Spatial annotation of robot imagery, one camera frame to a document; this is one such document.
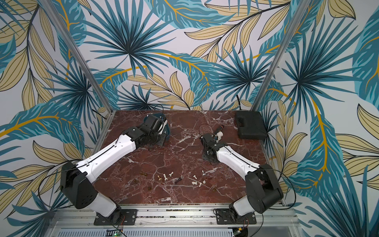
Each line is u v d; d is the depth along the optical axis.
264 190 0.43
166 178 0.85
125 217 0.73
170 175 0.87
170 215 0.75
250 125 1.03
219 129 1.09
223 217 0.73
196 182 0.84
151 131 0.61
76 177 0.44
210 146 0.64
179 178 0.86
